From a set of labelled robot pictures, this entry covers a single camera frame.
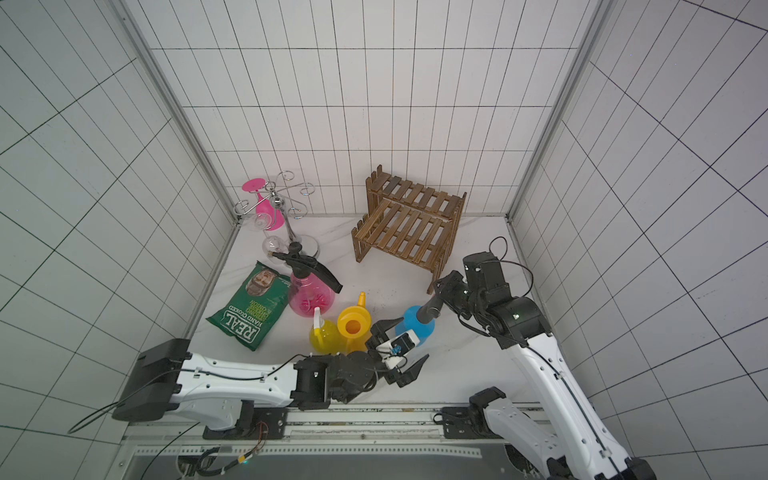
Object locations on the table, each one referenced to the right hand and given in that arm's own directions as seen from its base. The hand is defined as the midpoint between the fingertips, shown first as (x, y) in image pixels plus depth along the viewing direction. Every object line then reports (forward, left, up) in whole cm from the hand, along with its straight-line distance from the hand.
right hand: (423, 285), depth 70 cm
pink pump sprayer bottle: (+3, +30, -8) cm, 31 cm away
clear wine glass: (+17, +45, -7) cm, 48 cm away
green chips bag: (+2, +50, -20) cm, 54 cm away
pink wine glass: (+28, +50, -5) cm, 57 cm away
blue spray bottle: (-6, +3, -9) cm, 11 cm away
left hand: (-11, +4, -6) cm, 13 cm away
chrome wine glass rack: (+28, +41, -4) cm, 50 cm away
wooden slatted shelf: (+32, +4, -12) cm, 34 cm away
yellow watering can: (-5, +18, -14) cm, 23 cm away
